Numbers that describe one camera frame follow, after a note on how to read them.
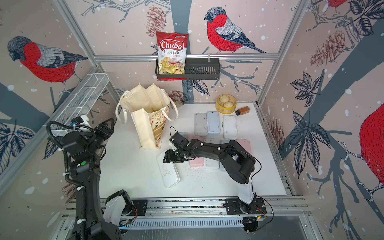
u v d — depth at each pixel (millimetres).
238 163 480
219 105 1143
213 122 1070
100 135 619
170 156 761
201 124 1043
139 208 730
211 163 862
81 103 797
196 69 1070
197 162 875
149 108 1134
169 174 798
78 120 589
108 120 668
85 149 524
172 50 835
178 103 1178
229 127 1041
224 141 969
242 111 1115
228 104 1134
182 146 687
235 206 728
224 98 1173
